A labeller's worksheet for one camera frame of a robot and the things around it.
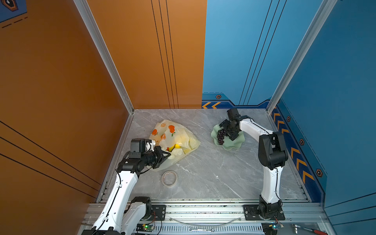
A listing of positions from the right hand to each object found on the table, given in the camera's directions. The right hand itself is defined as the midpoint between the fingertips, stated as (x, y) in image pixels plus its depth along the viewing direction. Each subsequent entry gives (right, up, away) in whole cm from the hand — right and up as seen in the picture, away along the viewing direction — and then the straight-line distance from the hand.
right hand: (223, 130), depth 102 cm
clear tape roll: (-35, -28, -17) cm, 48 cm away
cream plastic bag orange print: (-33, -4, -10) cm, 35 cm away
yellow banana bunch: (-33, -9, -10) cm, 35 cm away
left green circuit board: (-45, -46, -31) cm, 71 cm away
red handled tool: (+37, -46, -33) cm, 68 cm away
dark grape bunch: (-2, -2, -2) cm, 4 cm away
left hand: (-33, -10, -25) cm, 42 cm away
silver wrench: (-23, -46, -32) cm, 61 cm away
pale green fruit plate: (+3, -9, -3) cm, 10 cm away
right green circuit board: (+16, -46, -31) cm, 58 cm away
